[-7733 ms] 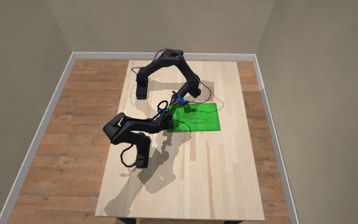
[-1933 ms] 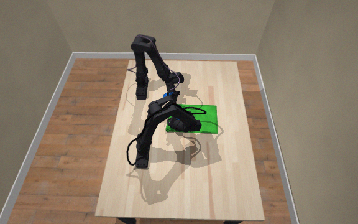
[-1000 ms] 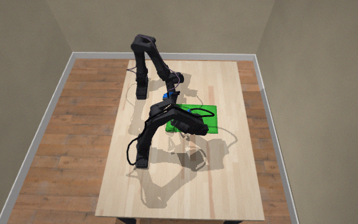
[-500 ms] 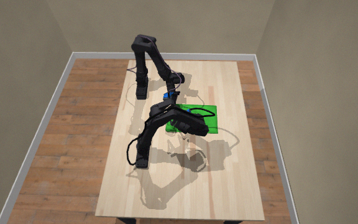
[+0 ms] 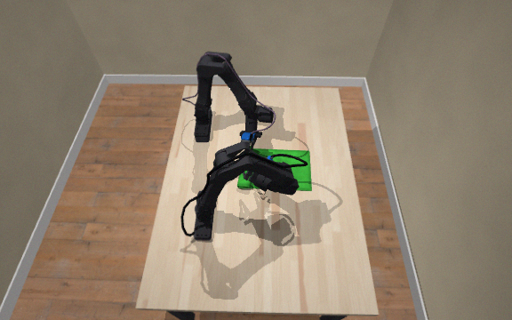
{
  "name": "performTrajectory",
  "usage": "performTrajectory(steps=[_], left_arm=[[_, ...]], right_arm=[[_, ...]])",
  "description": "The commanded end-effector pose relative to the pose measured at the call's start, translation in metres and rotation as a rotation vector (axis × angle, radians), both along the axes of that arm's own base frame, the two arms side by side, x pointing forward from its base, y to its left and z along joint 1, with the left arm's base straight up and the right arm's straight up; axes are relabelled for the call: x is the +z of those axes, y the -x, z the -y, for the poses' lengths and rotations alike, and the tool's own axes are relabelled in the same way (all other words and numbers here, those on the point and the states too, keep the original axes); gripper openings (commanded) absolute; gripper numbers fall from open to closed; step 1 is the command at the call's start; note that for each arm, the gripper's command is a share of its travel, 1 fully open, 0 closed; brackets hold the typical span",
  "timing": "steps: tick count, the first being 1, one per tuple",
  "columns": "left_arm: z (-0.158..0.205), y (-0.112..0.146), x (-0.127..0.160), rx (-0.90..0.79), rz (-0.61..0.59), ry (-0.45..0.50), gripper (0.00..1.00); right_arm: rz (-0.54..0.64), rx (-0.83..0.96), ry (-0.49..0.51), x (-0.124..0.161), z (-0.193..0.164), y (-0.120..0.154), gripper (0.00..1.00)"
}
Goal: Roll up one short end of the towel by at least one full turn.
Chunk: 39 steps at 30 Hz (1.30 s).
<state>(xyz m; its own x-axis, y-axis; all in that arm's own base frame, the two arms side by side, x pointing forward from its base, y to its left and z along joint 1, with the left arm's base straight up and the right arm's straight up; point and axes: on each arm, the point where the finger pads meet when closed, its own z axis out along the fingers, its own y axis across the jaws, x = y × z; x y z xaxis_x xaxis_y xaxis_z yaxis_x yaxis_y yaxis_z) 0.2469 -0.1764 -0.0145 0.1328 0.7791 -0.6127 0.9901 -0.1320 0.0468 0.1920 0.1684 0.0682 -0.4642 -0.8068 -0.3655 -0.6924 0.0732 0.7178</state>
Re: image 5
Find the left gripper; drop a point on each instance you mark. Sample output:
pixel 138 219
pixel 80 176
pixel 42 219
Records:
pixel 249 128

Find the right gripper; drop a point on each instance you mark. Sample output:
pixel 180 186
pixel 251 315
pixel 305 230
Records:
pixel 256 179

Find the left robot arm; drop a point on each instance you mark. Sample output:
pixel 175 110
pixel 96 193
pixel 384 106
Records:
pixel 206 70

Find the green towel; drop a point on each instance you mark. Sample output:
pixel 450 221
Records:
pixel 293 157

